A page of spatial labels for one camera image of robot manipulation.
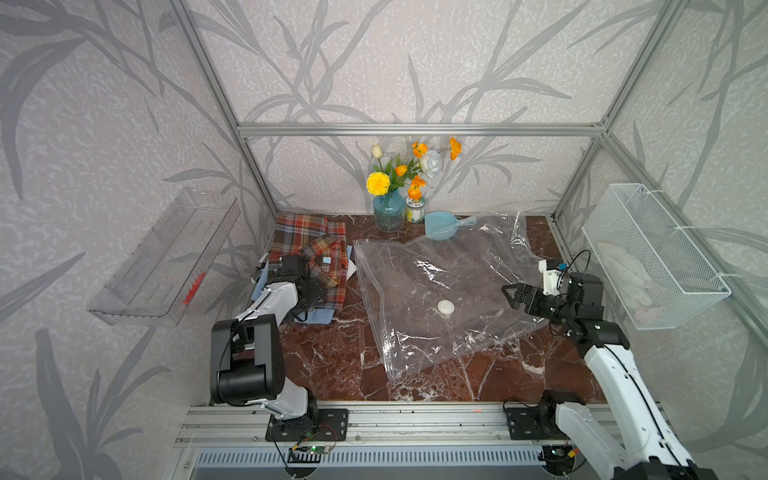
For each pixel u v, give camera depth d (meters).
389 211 1.11
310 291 0.87
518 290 0.70
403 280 1.02
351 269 1.01
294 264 0.74
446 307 0.94
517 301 0.70
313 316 0.91
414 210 1.15
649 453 0.39
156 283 0.66
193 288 0.63
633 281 0.76
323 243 0.96
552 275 0.71
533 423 0.73
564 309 0.64
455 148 0.94
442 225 1.13
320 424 0.73
